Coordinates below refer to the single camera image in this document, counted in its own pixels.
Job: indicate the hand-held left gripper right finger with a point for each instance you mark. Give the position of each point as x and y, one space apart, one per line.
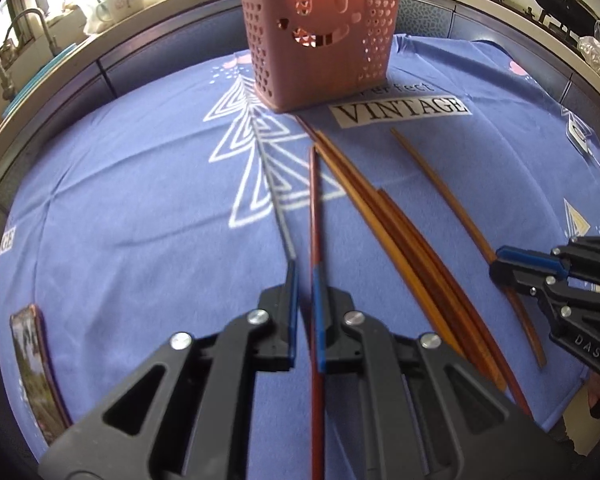
321 325

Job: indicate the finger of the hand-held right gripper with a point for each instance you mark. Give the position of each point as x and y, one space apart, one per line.
527 259
522 282

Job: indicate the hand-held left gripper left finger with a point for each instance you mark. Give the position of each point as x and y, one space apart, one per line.
291 310

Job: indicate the single light wooden chopstick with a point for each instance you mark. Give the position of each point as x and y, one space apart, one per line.
530 332

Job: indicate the red-brown chopstick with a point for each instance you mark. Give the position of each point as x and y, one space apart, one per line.
314 220

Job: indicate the bundle of brown chopsticks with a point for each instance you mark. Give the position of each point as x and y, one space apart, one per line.
420 270

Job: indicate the orange plastic utensil holder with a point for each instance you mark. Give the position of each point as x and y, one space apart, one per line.
310 70

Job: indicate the small white device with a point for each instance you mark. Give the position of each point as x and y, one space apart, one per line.
579 135

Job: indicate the blue printed tablecloth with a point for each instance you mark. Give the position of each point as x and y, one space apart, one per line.
130 210

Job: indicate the clear plastic bag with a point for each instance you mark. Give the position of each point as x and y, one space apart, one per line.
597 52

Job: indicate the black wok with lid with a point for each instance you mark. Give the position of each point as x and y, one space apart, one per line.
560 5

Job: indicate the black gas stove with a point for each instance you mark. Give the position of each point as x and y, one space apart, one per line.
510 2

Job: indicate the phone with patterned case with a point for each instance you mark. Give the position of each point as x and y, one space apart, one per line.
35 375

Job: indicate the blue plastic basin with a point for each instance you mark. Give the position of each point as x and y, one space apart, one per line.
45 67

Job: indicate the white enamel mug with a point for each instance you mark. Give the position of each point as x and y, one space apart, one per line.
122 2

